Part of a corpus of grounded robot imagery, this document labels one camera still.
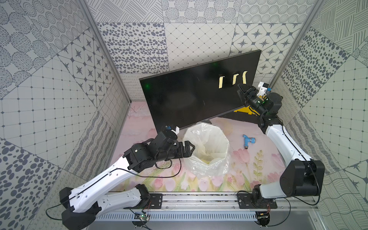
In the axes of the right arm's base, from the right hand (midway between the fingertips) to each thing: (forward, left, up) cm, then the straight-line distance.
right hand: (236, 88), depth 74 cm
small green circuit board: (-53, +48, -39) cm, 81 cm away
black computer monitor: (+8, +32, -15) cm, 36 cm away
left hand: (-28, +25, -11) cm, 39 cm away
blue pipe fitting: (-9, -15, -38) cm, 42 cm away
